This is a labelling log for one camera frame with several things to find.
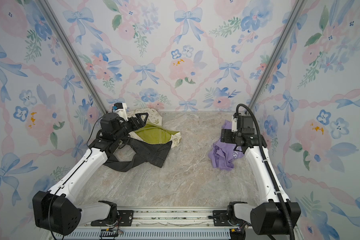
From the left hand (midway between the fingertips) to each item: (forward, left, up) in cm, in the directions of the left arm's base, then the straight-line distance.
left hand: (143, 114), depth 75 cm
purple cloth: (-8, -45, -24) cm, 51 cm away
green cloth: (+6, -2, -24) cm, 25 cm away
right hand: (-5, -45, -9) cm, 46 cm away
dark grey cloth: (-6, +3, -25) cm, 26 cm away
